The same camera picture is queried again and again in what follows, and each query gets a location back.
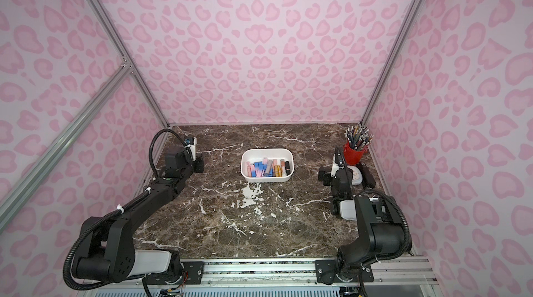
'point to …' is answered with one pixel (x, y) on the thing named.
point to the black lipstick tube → (287, 168)
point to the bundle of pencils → (358, 136)
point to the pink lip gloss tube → (248, 169)
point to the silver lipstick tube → (268, 166)
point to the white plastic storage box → (279, 156)
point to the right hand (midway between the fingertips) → (334, 164)
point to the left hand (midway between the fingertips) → (200, 152)
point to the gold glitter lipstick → (277, 171)
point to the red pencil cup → (352, 156)
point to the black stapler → (368, 179)
